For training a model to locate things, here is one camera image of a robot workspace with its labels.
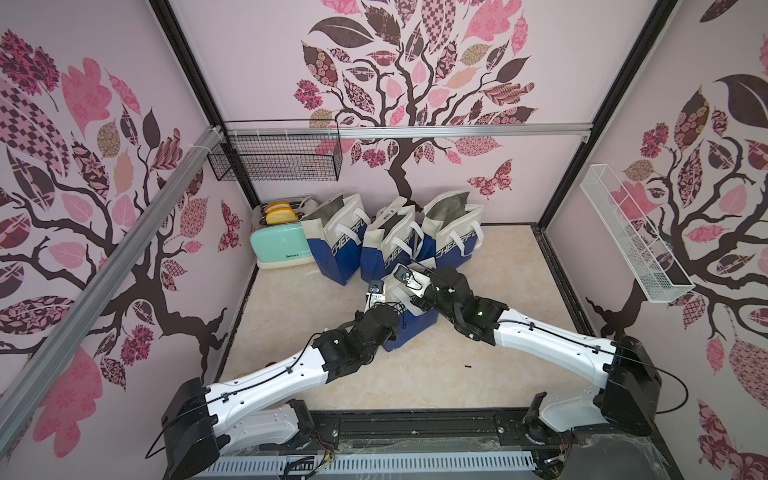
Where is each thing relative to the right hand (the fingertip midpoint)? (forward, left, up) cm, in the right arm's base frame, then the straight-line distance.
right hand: (415, 273), depth 78 cm
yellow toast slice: (+27, +43, -3) cm, 51 cm away
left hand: (-9, +8, -6) cm, 13 cm away
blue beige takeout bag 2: (+12, +6, 0) cm, 14 cm away
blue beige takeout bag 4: (-9, +1, -9) cm, 13 cm away
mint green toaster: (+21, +46, -11) cm, 52 cm away
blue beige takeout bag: (+17, +23, -1) cm, 29 cm away
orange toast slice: (+33, +46, -4) cm, 57 cm away
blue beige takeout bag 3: (+17, -13, 0) cm, 21 cm away
